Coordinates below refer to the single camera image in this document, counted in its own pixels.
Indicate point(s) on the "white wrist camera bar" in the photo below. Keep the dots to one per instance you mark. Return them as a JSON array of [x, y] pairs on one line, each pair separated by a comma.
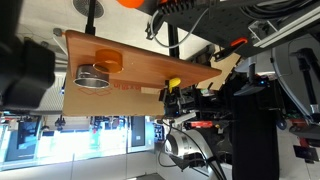
[[185, 117]]

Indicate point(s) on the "translucent orange cup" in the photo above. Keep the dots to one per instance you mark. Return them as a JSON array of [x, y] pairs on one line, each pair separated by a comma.
[[109, 61]]

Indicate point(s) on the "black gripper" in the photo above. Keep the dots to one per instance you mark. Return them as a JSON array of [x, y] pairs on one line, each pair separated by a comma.
[[173, 106]]

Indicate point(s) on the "black camera on stand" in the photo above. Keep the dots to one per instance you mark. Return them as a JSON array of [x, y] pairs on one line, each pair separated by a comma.
[[250, 87]]

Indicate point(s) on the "grey metal tripod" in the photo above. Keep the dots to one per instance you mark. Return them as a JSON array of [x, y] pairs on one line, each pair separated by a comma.
[[308, 80]]

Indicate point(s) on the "black pedestal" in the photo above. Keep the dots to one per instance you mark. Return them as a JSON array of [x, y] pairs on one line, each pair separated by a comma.
[[255, 140]]

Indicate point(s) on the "aluminium extrusion rail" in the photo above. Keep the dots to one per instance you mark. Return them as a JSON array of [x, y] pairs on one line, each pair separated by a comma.
[[283, 25]]

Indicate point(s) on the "wooden table with black legs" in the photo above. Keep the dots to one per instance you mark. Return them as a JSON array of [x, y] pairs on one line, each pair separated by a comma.
[[150, 63]]

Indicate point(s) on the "silver metal pot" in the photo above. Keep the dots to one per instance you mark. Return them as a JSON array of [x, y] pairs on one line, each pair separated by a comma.
[[89, 77]]

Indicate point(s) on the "notched plywood panel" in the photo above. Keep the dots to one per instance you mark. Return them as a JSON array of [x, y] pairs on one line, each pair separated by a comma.
[[220, 75]]

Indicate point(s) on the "blurred black camera mount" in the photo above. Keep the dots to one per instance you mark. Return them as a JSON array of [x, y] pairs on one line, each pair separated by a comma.
[[23, 66]]

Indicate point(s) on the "black perforated breadboard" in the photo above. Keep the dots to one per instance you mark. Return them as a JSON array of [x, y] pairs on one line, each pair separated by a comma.
[[213, 23]]

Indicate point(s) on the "round grey floor grate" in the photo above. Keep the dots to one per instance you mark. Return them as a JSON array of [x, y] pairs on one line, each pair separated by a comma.
[[87, 7]]

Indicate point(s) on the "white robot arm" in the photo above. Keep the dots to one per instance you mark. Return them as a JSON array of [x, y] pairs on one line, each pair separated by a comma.
[[181, 146]]

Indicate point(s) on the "brown cardboard board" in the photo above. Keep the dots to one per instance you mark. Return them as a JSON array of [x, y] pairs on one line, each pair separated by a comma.
[[100, 103]]

